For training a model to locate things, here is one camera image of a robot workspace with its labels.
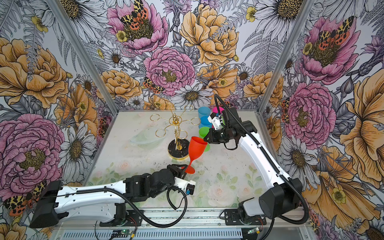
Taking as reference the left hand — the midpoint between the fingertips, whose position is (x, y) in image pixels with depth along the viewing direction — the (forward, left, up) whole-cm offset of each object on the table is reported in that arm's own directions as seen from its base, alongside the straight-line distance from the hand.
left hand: (182, 167), depth 73 cm
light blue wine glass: (+40, -13, -3) cm, 43 cm away
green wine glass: (+26, -12, -6) cm, 29 cm away
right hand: (+9, -12, +7) cm, 16 cm away
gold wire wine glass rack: (+19, +4, -12) cm, 23 cm away
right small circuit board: (-24, -34, -17) cm, 45 cm away
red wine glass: (+6, -7, +8) cm, 12 cm away
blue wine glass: (+31, -13, -3) cm, 33 cm away
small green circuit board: (-23, +28, -18) cm, 40 cm away
